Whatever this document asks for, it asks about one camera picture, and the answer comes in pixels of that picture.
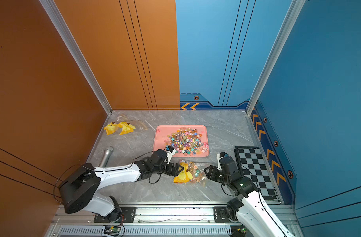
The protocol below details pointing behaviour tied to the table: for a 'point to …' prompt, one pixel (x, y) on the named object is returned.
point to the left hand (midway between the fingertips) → (179, 165)
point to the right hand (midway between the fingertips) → (206, 171)
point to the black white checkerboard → (254, 167)
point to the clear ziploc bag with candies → (111, 128)
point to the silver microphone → (105, 157)
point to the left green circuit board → (113, 230)
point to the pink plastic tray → (188, 140)
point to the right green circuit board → (238, 230)
